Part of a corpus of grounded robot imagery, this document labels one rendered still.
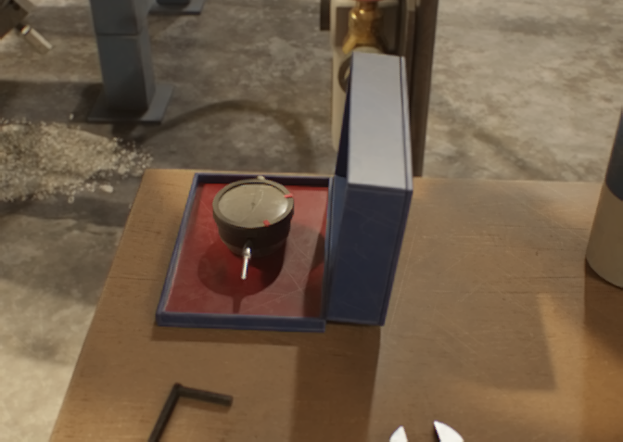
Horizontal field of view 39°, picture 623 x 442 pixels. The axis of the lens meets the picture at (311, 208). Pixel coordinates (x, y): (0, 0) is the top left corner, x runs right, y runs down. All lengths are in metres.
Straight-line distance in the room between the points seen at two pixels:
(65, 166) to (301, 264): 1.02
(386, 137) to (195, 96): 1.24
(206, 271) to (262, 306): 0.05
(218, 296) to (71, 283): 0.77
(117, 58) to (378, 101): 1.13
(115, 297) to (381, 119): 0.22
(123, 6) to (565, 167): 0.83
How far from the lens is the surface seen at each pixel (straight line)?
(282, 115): 1.69
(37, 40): 1.44
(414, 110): 0.97
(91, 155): 1.62
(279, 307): 0.58
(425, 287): 0.61
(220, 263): 0.62
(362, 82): 0.59
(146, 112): 1.71
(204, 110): 1.71
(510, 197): 0.70
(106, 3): 1.62
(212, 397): 0.53
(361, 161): 0.51
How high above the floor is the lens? 0.88
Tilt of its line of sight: 38 degrees down
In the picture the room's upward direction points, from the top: straight up
